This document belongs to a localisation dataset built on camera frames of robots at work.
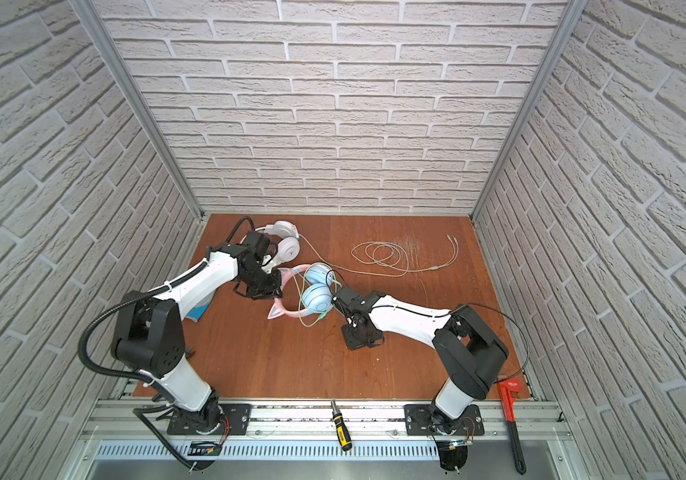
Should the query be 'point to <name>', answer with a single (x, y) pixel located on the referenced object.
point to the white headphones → (288, 248)
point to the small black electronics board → (204, 448)
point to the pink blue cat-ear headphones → (318, 293)
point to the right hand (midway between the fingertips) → (357, 341)
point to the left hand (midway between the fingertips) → (283, 290)
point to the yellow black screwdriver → (341, 429)
